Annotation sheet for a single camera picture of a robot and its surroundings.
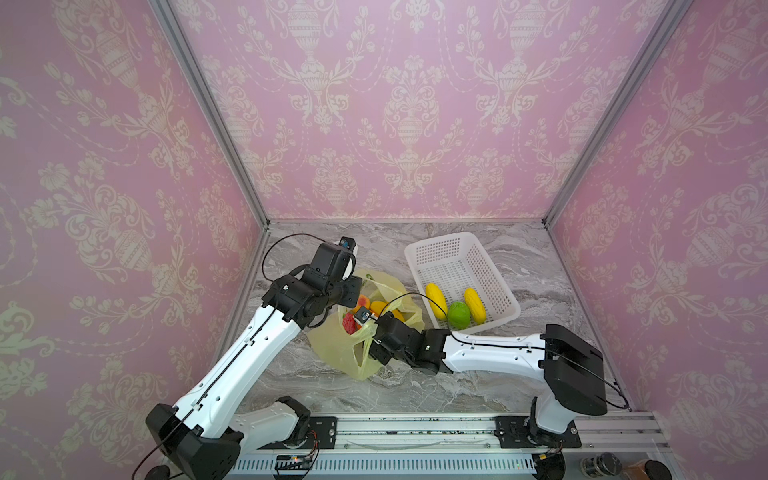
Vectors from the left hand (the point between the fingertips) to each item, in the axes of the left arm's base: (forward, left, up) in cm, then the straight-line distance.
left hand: (353, 284), depth 73 cm
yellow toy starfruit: (+6, -36, -19) cm, 41 cm away
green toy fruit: (+2, -30, -19) cm, 35 cm away
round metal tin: (-34, -55, -13) cm, 66 cm away
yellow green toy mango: (+8, -23, -19) cm, 31 cm away
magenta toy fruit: (-10, 0, -2) cm, 10 cm away
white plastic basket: (+25, -33, -22) cm, 47 cm away
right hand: (-6, -4, -14) cm, 16 cm away
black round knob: (-35, -65, -13) cm, 75 cm away
